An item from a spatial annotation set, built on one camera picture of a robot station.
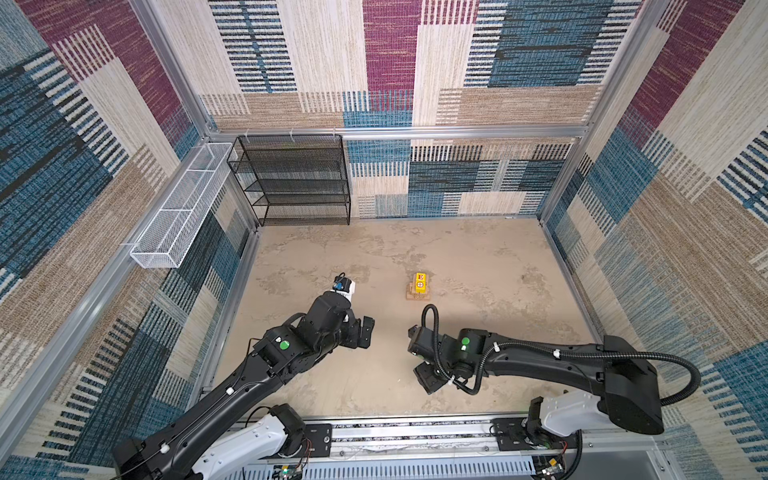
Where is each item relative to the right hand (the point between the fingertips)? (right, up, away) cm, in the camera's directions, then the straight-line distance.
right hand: (433, 378), depth 78 cm
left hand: (-19, +17, -5) cm, 26 cm away
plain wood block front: (-4, +20, +17) cm, 27 cm away
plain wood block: (-2, +18, +18) cm, 26 cm away
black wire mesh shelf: (-45, +58, +32) cm, 80 cm away
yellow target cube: (-1, +23, +16) cm, 28 cm away
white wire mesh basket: (-63, +36, -6) cm, 73 cm away
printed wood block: (+1, +21, +17) cm, 27 cm away
